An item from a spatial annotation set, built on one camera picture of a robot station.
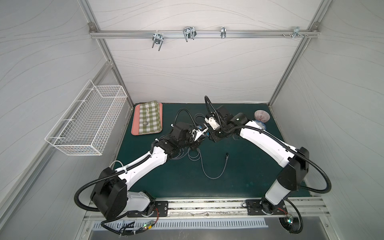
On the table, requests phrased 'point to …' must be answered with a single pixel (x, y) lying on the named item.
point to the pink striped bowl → (262, 115)
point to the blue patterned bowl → (260, 124)
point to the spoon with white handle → (146, 122)
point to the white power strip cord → (116, 161)
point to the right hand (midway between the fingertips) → (210, 135)
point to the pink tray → (135, 128)
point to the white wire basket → (81, 129)
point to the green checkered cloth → (149, 117)
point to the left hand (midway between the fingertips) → (203, 135)
